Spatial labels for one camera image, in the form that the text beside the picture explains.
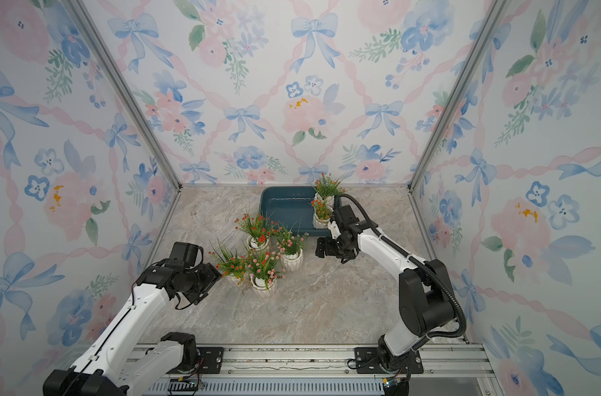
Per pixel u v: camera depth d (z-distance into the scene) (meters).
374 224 0.63
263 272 0.78
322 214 0.95
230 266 0.79
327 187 1.03
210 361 0.74
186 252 0.64
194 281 0.68
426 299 0.45
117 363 0.42
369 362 0.71
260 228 0.88
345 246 0.74
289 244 0.84
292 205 1.11
